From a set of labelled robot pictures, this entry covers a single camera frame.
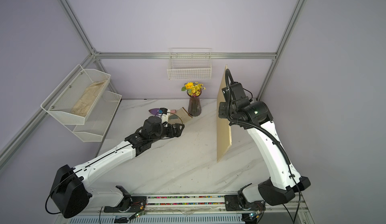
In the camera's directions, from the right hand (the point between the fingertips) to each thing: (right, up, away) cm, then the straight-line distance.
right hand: (228, 111), depth 67 cm
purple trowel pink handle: (-47, 0, +47) cm, 67 cm away
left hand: (-25, -9, +13) cm, 29 cm away
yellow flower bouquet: (-16, +14, +25) cm, 33 cm away
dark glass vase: (-16, +2, +37) cm, 40 cm away
